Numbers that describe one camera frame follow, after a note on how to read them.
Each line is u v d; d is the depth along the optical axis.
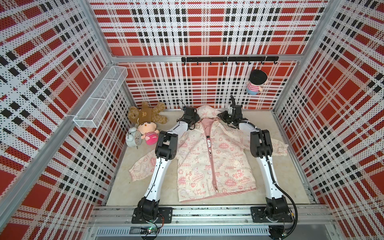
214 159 0.93
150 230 0.69
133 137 0.93
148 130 1.01
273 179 0.67
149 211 0.64
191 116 0.93
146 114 1.08
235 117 0.95
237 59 0.89
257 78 0.93
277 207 0.64
